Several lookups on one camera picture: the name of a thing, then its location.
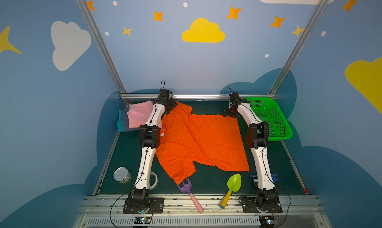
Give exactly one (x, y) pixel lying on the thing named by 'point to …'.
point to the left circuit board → (144, 220)
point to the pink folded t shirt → (140, 114)
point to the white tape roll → (152, 186)
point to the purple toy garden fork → (187, 188)
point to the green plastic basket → (267, 110)
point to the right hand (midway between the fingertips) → (230, 113)
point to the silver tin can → (121, 174)
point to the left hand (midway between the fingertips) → (175, 105)
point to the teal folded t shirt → (120, 123)
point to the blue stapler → (274, 177)
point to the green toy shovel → (234, 183)
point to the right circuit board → (267, 221)
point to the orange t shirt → (185, 138)
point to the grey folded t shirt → (126, 121)
